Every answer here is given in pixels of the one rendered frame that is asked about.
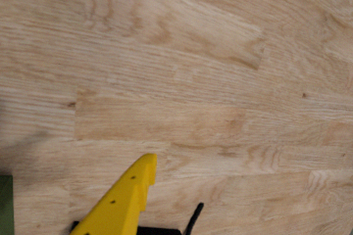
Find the black power strip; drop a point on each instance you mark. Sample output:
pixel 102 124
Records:
pixel 162 231

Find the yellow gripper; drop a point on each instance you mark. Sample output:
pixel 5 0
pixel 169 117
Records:
pixel 117 212

